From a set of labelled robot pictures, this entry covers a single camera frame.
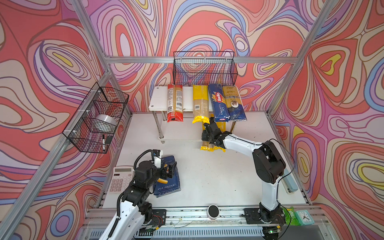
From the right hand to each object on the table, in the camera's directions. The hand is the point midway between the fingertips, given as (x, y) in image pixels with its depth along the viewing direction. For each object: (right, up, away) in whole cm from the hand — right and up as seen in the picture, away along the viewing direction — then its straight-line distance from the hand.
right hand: (206, 136), depth 97 cm
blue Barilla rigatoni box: (-19, -25, -19) cm, 37 cm away
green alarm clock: (+46, -38, -25) cm, 65 cm away
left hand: (-21, -12, -18) cm, 30 cm away
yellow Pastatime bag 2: (+12, +7, +4) cm, 14 cm away
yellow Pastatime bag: (-1, -5, -8) cm, 9 cm away
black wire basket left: (-60, +5, -23) cm, 65 cm away
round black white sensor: (+1, -35, -26) cm, 43 cm away
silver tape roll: (-52, +9, -23) cm, 58 cm away
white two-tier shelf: (-22, +3, +3) cm, 23 cm away
